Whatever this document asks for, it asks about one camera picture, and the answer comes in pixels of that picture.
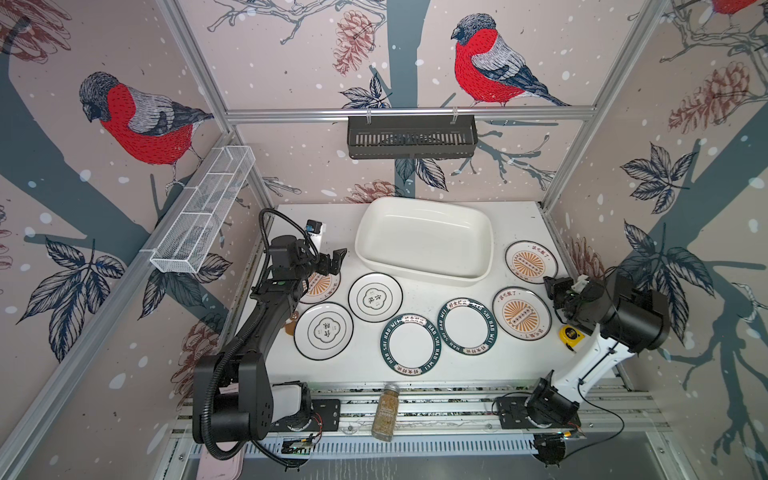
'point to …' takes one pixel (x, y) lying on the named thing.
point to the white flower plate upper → (375, 297)
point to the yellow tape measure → (570, 336)
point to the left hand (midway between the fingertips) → (329, 244)
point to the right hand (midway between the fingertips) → (547, 278)
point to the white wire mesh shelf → (203, 211)
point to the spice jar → (385, 417)
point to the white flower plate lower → (323, 331)
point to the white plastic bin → (444, 241)
